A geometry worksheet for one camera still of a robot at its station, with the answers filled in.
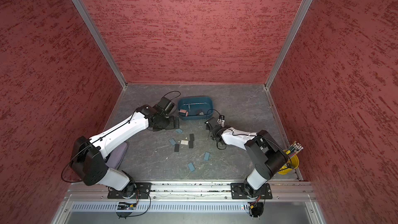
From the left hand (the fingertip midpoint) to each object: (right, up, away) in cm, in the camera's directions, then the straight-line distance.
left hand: (169, 129), depth 83 cm
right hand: (+26, -7, +11) cm, 29 cm away
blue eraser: (0, -9, +8) cm, 12 cm away
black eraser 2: (+11, -10, +7) cm, 17 cm away
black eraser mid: (+16, +7, +19) cm, 26 cm away
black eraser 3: (+3, -12, +7) cm, 14 cm away
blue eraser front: (+12, -20, -1) cm, 23 cm away
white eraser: (+7, -9, +7) cm, 14 cm away
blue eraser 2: (+21, -16, +2) cm, 26 cm away
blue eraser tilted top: (+3, -3, +11) cm, 12 cm away
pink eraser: (+4, +8, +20) cm, 22 cm away
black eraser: (+11, -7, +10) cm, 17 cm away
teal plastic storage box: (+15, +11, +22) cm, 29 cm away
